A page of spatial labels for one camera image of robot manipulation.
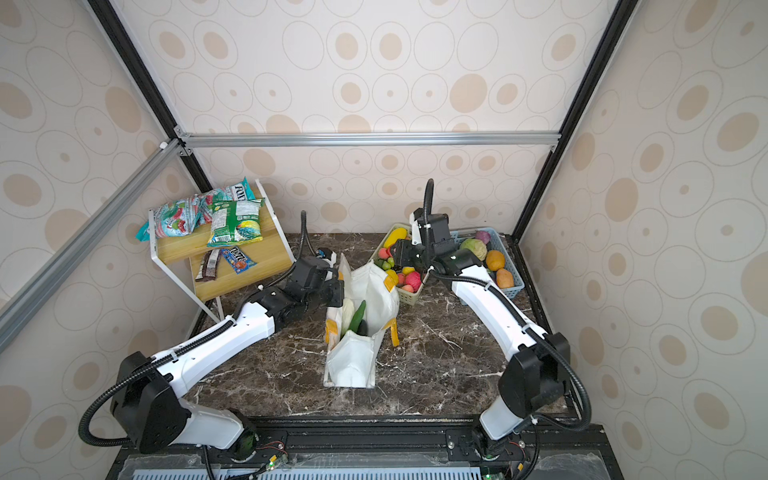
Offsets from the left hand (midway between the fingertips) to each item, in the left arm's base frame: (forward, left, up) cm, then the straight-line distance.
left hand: (352, 283), depth 80 cm
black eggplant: (-4, -2, -18) cm, 19 cm away
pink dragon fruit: (+12, -18, -15) cm, 26 cm away
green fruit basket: (+5, -16, -15) cm, 22 cm away
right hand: (+8, -13, +5) cm, 16 cm away
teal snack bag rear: (+20, +33, +14) cm, 41 cm away
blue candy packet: (+11, +36, -3) cm, 37 cm away
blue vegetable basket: (+30, -50, -18) cm, 61 cm away
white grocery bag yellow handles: (-16, 0, -13) cm, 21 cm away
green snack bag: (+8, +28, +15) cm, 32 cm away
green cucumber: (-5, 0, -15) cm, 16 cm away
